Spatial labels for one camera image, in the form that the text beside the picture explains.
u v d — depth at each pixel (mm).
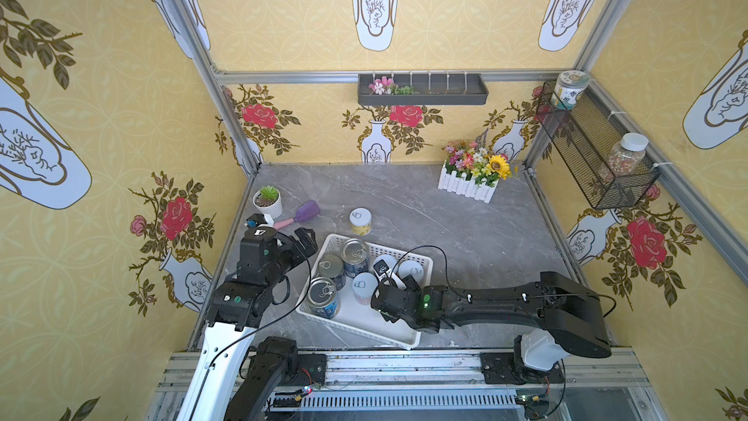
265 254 517
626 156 649
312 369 734
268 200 1002
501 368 733
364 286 832
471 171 993
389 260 884
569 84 844
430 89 924
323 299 757
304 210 1064
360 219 984
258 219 619
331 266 817
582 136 904
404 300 600
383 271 697
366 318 836
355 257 835
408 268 862
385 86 873
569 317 420
